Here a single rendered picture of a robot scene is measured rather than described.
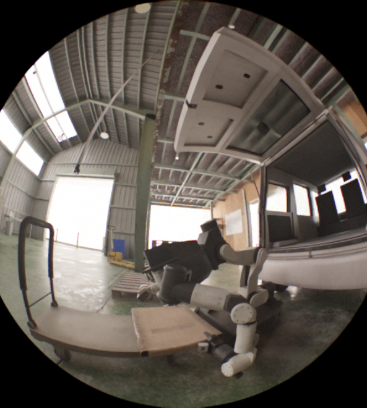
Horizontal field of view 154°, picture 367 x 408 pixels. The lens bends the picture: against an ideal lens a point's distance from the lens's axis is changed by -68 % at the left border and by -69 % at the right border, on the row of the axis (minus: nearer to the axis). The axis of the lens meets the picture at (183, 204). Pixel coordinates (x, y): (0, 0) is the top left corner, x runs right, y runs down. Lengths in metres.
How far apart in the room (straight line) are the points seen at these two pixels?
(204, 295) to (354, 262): 0.99
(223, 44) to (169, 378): 1.74
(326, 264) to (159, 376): 1.21
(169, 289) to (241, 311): 0.26
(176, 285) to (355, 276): 1.11
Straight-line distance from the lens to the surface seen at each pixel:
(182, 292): 0.52
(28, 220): 0.77
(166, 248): 0.69
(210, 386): 0.85
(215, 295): 0.50
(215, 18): 2.23
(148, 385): 0.85
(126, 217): 6.80
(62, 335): 0.86
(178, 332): 0.80
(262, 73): 1.22
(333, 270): 1.18
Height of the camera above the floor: 0.72
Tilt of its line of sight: 17 degrees up
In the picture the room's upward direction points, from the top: 1 degrees clockwise
